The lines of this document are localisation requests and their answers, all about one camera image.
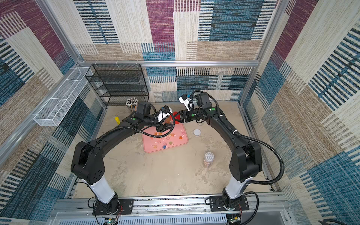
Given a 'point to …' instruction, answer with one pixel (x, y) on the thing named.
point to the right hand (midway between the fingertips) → (178, 118)
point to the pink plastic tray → (177, 137)
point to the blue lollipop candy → (164, 146)
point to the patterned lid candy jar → (209, 157)
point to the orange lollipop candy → (180, 137)
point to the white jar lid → (197, 132)
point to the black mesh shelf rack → (119, 83)
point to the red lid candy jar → (168, 120)
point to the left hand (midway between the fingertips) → (171, 120)
